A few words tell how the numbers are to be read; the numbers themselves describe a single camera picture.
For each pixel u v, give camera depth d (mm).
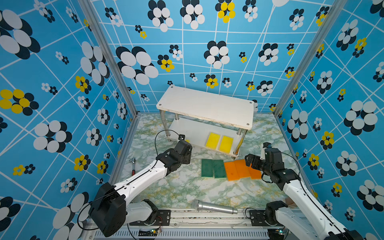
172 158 605
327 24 730
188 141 937
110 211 398
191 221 737
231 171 889
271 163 609
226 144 941
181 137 725
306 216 474
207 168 899
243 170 877
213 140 953
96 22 737
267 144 736
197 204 739
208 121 710
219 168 890
